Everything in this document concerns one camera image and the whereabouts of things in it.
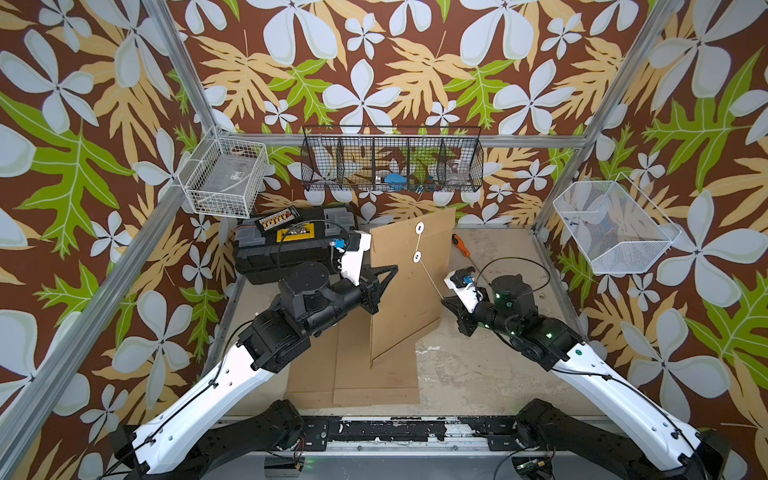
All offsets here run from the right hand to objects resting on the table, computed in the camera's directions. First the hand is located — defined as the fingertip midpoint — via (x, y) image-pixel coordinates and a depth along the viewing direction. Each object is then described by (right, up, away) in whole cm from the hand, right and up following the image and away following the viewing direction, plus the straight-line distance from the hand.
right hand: (442, 298), depth 73 cm
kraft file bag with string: (-35, -23, +11) cm, 43 cm away
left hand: (-12, +8, -16) cm, 22 cm away
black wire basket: (-11, +44, +26) cm, 52 cm away
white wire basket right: (+51, +19, +11) cm, 56 cm away
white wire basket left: (-61, +34, +13) cm, 71 cm away
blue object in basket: (-10, +35, +25) cm, 44 cm away
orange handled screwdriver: (+14, +16, +40) cm, 46 cm away
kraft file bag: (-22, -25, +9) cm, 35 cm away
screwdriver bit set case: (-50, +23, +23) cm, 59 cm away
